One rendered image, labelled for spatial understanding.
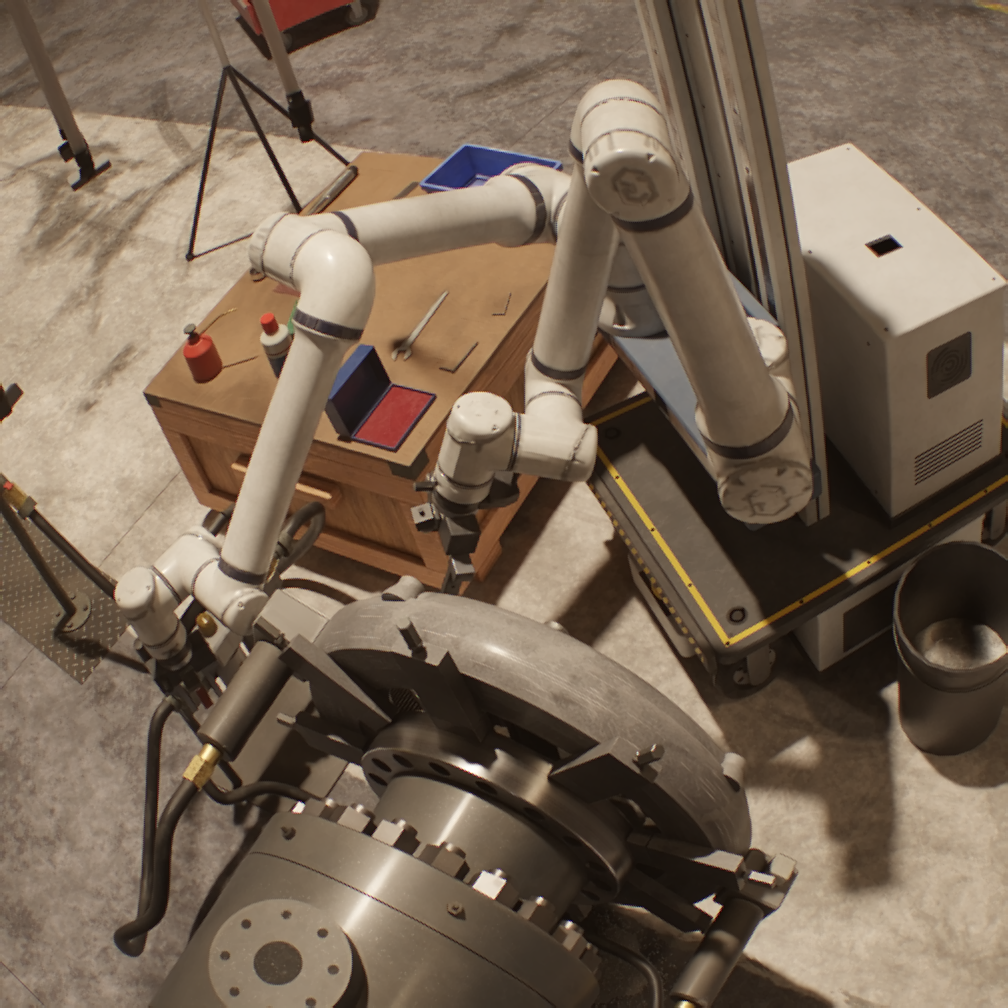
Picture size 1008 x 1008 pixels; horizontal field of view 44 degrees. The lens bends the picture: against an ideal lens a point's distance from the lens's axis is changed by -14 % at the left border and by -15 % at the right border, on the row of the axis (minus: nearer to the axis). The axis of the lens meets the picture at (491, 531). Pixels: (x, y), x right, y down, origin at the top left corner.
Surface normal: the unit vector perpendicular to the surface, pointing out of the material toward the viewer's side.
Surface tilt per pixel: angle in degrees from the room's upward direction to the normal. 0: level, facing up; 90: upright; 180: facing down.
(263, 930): 0
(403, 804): 25
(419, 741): 17
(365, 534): 90
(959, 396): 90
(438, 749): 8
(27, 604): 0
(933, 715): 93
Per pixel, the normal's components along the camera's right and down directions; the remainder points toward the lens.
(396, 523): -0.49, 0.73
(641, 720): 0.37, -0.33
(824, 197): -0.22, -0.62
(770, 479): 0.00, 0.79
